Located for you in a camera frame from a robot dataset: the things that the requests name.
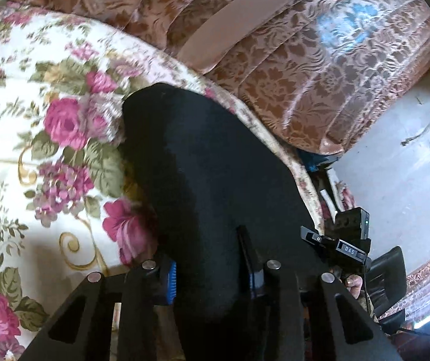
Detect black pants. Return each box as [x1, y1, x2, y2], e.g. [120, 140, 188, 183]
[122, 83, 322, 360]

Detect person's right hand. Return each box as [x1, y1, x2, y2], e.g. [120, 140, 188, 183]
[344, 275, 363, 299]

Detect blue object beside bed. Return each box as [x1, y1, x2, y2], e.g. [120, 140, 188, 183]
[296, 149, 341, 173]

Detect floral bed sheet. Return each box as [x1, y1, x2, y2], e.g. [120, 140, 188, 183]
[0, 0, 323, 360]

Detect brown floral curtain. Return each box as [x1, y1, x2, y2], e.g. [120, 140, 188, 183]
[13, 0, 430, 155]

